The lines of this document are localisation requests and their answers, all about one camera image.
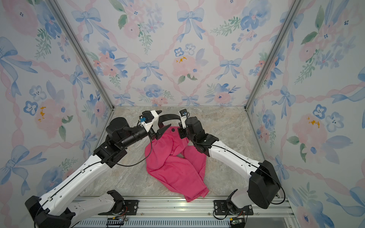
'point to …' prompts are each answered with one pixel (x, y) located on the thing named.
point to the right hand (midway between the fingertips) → (181, 122)
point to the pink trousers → (177, 165)
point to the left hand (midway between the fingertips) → (164, 116)
